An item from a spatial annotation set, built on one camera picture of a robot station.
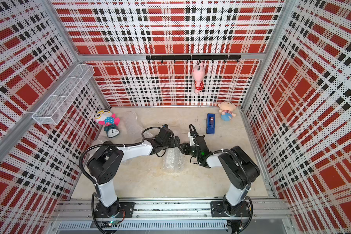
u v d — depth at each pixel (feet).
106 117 3.52
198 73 3.00
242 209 2.32
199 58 2.93
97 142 3.32
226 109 3.64
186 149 2.69
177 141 2.83
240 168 1.46
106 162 1.61
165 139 2.47
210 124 3.38
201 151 2.41
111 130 3.29
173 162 2.73
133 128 3.30
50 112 2.25
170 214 2.41
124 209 2.40
